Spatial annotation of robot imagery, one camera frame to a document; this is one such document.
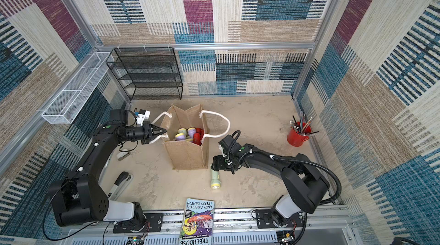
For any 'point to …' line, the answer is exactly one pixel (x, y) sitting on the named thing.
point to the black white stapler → (121, 184)
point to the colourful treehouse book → (197, 223)
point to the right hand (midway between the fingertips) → (220, 169)
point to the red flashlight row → (200, 130)
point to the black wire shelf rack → (147, 73)
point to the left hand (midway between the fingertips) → (165, 131)
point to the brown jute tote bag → (186, 154)
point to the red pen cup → (296, 136)
